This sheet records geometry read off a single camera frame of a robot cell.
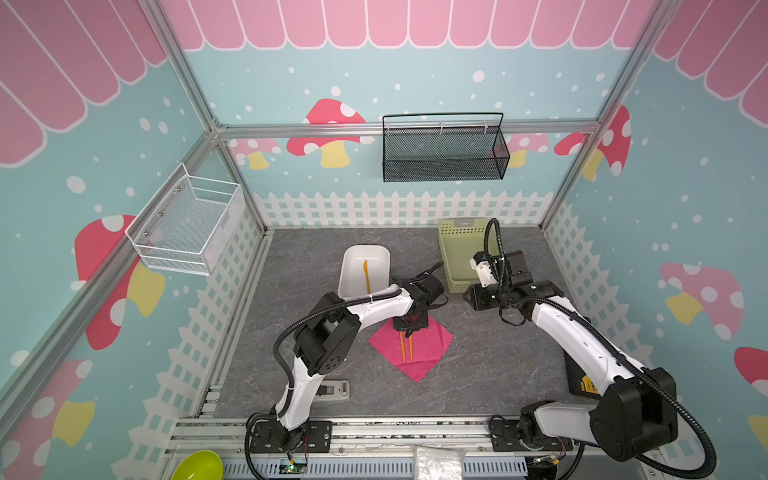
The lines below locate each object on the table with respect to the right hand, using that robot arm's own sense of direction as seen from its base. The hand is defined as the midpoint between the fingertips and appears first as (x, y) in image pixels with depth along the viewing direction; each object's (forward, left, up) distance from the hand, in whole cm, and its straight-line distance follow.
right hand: (468, 293), depth 84 cm
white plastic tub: (+14, +36, -15) cm, 41 cm away
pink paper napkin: (-10, +11, -15) cm, 21 cm away
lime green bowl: (-39, +66, -12) cm, 78 cm away
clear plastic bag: (-39, +11, -11) cm, 42 cm away
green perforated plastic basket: (+32, -5, -12) cm, 35 cm away
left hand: (-4, +15, -14) cm, 21 cm away
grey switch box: (-22, +37, -12) cm, 45 cm away
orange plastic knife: (+21, +32, -14) cm, 41 cm away
